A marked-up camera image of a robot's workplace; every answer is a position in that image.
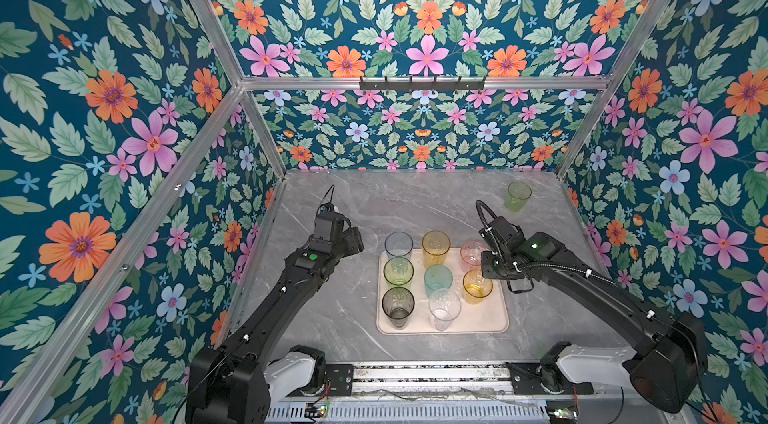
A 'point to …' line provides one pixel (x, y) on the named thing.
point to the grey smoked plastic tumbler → (398, 303)
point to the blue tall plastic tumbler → (398, 244)
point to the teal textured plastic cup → (436, 277)
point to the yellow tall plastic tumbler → (435, 246)
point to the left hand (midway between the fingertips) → (355, 229)
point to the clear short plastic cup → (444, 307)
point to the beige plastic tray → (414, 297)
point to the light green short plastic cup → (517, 196)
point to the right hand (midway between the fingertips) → (486, 267)
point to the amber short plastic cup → (475, 287)
